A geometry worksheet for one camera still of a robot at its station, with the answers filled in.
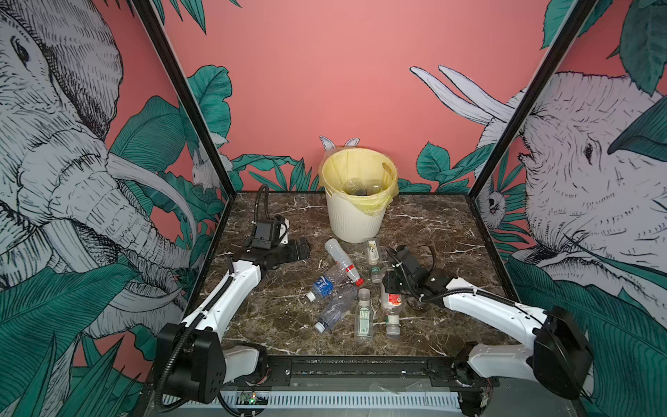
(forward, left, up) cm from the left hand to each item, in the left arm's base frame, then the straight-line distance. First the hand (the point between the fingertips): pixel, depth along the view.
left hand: (301, 244), depth 84 cm
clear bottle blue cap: (-10, -8, -10) cm, 17 cm away
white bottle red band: (+4, -12, -12) cm, 18 cm away
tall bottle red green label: (-19, -28, -6) cm, 34 cm away
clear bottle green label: (-22, -20, -10) cm, 31 cm away
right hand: (-10, -27, -6) cm, 30 cm away
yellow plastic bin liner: (+30, -24, +1) cm, 38 cm away
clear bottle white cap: (-16, -12, -15) cm, 25 cm away
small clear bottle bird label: (0, -25, -10) cm, 27 cm away
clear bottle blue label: (+28, -20, 0) cm, 34 cm away
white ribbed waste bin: (+15, -18, -8) cm, 25 cm away
